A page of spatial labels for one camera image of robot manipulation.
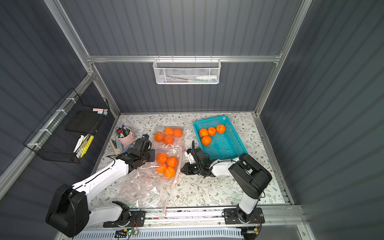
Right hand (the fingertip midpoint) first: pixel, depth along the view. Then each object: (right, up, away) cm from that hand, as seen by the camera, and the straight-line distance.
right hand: (183, 170), depth 87 cm
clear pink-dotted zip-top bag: (-17, -7, -4) cm, 19 cm away
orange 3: (-5, +22, +15) cm, 27 cm away
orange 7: (+25, +25, +18) cm, 39 cm away
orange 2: (-17, +19, +12) cm, 28 cm away
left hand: (-19, +11, -1) cm, 22 cm away
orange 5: (+13, +22, +14) cm, 29 cm away
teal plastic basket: (+24, +18, +18) cm, 35 cm away
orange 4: (-11, +18, +12) cm, 24 cm away
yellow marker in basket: (-44, +17, -18) cm, 50 cm away
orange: (-11, +23, +15) cm, 29 cm away
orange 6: (+19, +23, +15) cm, 33 cm away
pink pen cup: (-37, +21, +5) cm, 43 cm away
